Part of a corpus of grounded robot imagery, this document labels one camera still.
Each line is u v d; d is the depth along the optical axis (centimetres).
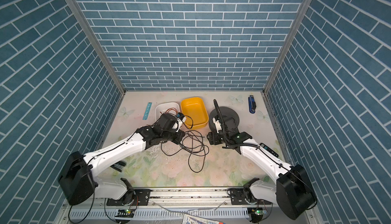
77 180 40
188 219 68
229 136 63
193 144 91
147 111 109
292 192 40
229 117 99
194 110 110
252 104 108
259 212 71
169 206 73
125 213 72
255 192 62
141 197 74
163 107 108
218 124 76
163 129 62
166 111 108
